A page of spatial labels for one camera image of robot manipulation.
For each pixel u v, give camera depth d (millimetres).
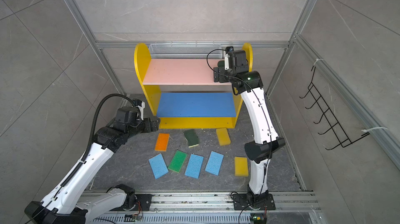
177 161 856
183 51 980
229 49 611
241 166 814
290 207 755
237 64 521
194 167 837
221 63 774
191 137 956
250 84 486
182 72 747
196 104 961
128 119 537
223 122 1009
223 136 975
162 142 934
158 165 837
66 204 377
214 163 858
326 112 677
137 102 627
